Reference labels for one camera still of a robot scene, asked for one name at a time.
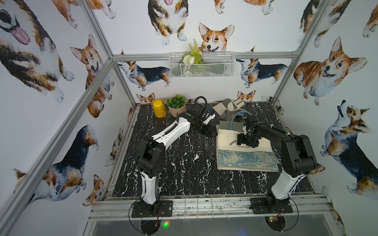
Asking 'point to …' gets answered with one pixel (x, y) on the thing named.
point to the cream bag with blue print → (231, 156)
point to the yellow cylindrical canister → (159, 107)
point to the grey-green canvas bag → (225, 124)
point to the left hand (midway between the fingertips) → (213, 130)
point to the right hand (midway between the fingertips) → (241, 142)
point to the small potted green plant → (176, 104)
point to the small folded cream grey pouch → (228, 104)
